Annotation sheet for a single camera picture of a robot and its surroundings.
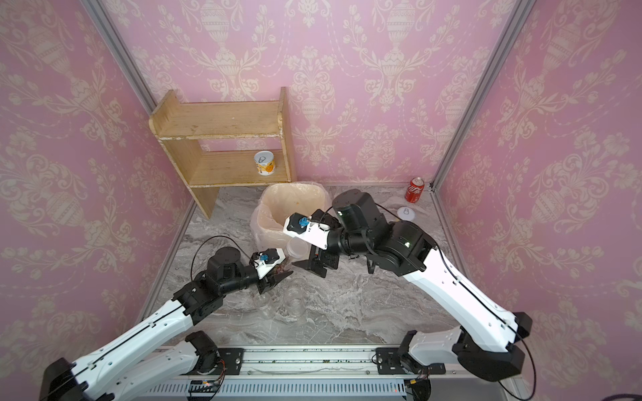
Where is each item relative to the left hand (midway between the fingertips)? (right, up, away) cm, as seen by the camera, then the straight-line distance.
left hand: (287, 264), depth 73 cm
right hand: (+6, +10, -16) cm, 20 cm away
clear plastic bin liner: (-6, +19, +16) cm, 26 cm away
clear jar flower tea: (+1, +2, -10) cm, 10 cm away
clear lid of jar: (+4, +6, -10) cm, 13 cm away
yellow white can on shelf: (-11, +34, +19) cm, 40 cm away
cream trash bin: (-7, +18, +17) cm, 26 cm away
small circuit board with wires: (-25, -36, 0) cm, 44 cm away
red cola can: (+50, +23, +36) cm, 66 cm away
